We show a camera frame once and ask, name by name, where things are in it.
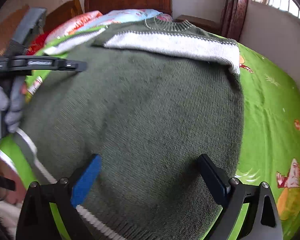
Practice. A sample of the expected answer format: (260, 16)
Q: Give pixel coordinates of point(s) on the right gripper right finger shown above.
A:
(262, 218)

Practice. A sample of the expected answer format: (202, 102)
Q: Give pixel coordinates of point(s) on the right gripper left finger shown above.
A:
(36, 220)

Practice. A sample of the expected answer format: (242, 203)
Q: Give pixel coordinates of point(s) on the green and white knit sweater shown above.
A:
(154, 97)

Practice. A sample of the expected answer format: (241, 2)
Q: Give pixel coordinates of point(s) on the left hand grey glove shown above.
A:
(13, 105)

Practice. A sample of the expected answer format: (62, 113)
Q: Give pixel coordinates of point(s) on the light wooden wardrobe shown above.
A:
(9, 25)

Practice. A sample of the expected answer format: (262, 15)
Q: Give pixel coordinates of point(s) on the red bed sheet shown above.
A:
(37, 43)

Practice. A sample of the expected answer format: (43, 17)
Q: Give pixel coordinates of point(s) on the green cartoon bed sheet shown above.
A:
(270, 146)

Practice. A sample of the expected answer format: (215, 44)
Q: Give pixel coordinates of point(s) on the pink floral folded quilt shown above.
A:
(72, 25)

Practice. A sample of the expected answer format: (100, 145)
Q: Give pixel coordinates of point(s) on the small wooden headboard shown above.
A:
(62, 14)

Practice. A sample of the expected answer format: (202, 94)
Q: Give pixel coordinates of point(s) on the blue floral folded quilt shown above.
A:
(123, 16)

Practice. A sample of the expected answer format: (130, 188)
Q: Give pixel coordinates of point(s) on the dark wooden nightstand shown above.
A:
(207, 25)

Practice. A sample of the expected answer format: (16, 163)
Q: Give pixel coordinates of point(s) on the pink floral curtain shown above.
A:
(232, 18)

